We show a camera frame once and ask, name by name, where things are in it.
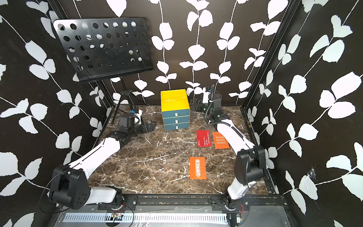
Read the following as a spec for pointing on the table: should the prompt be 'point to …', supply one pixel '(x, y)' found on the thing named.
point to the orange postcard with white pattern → (197, 168)
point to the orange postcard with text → (220, 141)
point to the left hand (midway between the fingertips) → (151, 121)
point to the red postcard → (203, 138)
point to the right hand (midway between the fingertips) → (192, 98)
